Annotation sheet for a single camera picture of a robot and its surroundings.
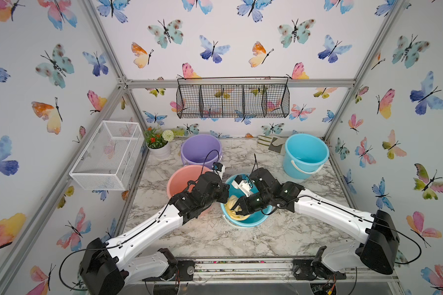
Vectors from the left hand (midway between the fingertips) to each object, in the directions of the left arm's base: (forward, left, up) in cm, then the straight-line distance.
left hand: (230, 185), depth 76 cm
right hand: (-11, 0, 0) cm, 11 cm away
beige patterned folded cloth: (+42, -27, -19) cm, 53 cm away
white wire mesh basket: (+16, +57, -1) cm, 59 cm away
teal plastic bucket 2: (-13, -9, -2) cm, 16 cm away
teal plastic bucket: (+22, -40, -8) cm, 46 cm away
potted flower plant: (+32, +39, -7) cm, 50 cm away
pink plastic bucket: (+6, +22, -3) cm, 23 cm away
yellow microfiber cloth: (-8, 0, +1) cm, 8 cm away
